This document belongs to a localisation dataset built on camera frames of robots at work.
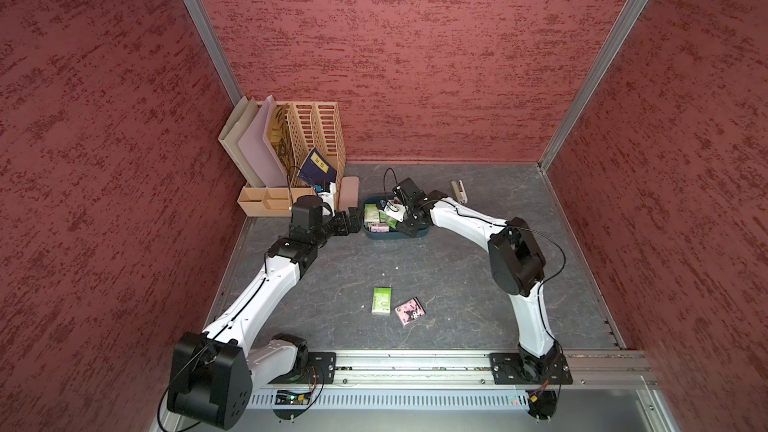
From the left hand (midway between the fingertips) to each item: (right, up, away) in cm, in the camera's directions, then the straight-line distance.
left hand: (349, 216), depth 82 cm
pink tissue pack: (+8, -5, +13) cm, 16 cm away
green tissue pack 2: (+11, -2, +13) cm, 17 cm away
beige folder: (-36, +24, +5) cm, 44 cm away
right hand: (+17, -4, +14) cm, 22 cm away
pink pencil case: (-4, +6, +27) cm, 28 cm away
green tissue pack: (+5, 0, +15) cm, 16 cm away
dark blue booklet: (-16, +15, +24) cm, 32 cm away
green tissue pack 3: (+9, -24, +1) cm, 26 cm away
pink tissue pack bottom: (+17, -26, -1) cm, 31 cm away
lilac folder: (-31, +21, +9) cm, 38 cm away
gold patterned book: (-27, +25, +18) cm, 41 cm away
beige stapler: (+38, +7, +27) cm, 47 cm away
